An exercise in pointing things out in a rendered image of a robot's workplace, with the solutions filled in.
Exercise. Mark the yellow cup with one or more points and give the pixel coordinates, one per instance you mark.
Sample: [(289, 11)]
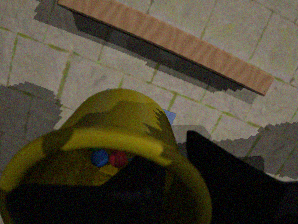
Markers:
[(114, 119)]

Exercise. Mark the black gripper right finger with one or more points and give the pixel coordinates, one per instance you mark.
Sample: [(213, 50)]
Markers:
[(240, 193)]

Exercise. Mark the brown wooden plank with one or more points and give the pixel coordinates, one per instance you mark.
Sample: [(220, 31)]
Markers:
[(151, 30)]

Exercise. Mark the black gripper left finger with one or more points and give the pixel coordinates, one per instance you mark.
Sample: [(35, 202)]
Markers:
[(133, 196)]

